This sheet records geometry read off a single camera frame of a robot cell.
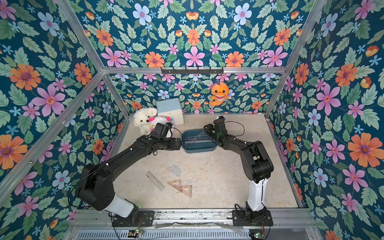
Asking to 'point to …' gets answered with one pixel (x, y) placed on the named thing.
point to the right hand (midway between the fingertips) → (205, 125)
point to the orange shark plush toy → (220, 92)
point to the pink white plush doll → (161, 119)
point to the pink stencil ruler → (199, 139)
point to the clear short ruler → (157, 183)
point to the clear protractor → (175, 170)
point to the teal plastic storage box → (196, 148)
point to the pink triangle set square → (176, 184)
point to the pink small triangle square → (187, 189)
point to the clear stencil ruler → (203, 134)
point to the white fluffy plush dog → (141, 119)
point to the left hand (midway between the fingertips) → (177, 141)
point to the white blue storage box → (171, 108)
